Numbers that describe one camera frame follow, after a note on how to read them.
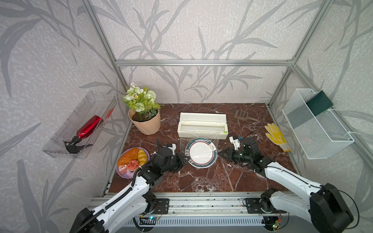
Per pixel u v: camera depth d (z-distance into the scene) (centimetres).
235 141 77
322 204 40
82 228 38
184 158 77
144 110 83
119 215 52
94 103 79
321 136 61
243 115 112
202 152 83
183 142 85
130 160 85
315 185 45
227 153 73
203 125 99
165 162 62
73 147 58
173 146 76
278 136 102
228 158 71
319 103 72
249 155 64
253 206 73
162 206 73
